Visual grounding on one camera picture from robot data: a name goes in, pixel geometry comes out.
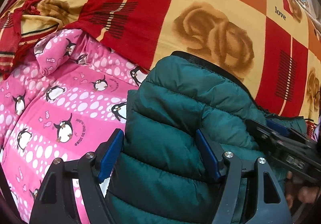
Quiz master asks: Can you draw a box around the pink penguin bed sheet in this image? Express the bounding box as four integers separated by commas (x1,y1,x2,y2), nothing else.
1,29,147,221

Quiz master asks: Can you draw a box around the red orange rose blanket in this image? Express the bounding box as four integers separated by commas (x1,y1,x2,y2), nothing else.
1,0,320,134

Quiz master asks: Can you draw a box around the person's right hand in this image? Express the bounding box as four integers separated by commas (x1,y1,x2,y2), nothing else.
284,171,320,209

